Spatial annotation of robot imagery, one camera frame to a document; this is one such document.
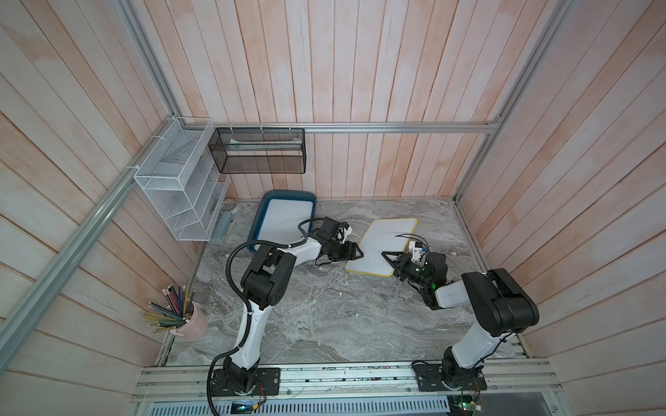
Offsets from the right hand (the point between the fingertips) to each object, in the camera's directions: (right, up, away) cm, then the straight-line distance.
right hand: (381, 255), depth 91 cm
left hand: (-8, -3, +7) cm, 11 cm away
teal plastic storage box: (-48, +21, +23) cm, 57 cm away
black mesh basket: (-47, +41, +13) cm, 64 cm away
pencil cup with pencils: (-65, -17, -13) cm, 69 cm away
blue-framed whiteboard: (-40, +16, +20) cm, 47 cm away
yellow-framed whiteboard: (+5, +6, +19) cm, 21 cm away
